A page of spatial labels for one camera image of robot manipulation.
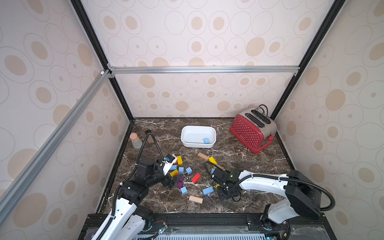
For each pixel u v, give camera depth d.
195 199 0.81
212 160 0.96
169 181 0.66
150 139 1.03
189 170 0.90
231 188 0.59
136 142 0.98
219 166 0.85
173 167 0.92
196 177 0.90
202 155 0.99
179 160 0.95
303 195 0.43
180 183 0.85
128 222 0.59
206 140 1.06
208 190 0.83
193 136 1.09
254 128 0.90
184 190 0.81
